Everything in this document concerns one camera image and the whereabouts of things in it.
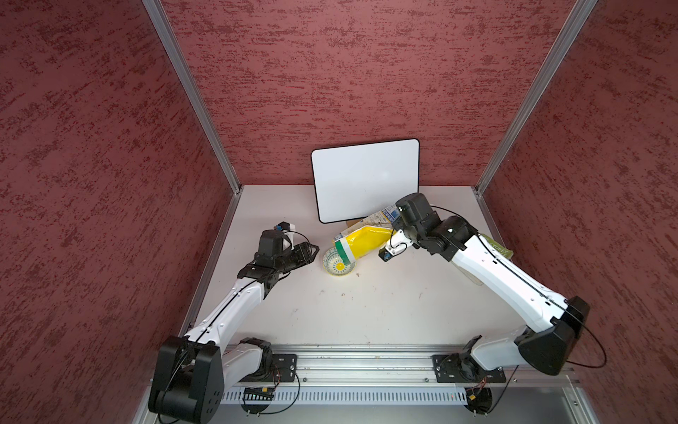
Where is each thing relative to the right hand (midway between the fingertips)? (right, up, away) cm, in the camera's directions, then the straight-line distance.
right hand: (403, 216), depth 76 cm
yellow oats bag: (-12, -6, -3) cm, 13 cm away
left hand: (-28, -13, +8) cm, 32 cm away
